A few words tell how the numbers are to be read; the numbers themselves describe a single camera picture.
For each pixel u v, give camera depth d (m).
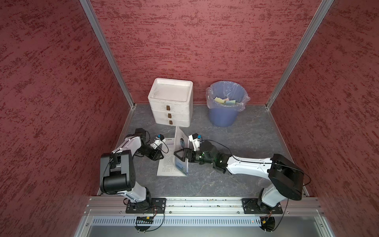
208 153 0.60
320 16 0.74
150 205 0.68
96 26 0.77
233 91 1.00
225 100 1.05
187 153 0.68
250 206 0.73
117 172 0.45
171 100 0.90
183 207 0.74
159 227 0.68
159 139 0.82
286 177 0.44
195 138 0.72
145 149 0.76
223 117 1.00
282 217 0.71
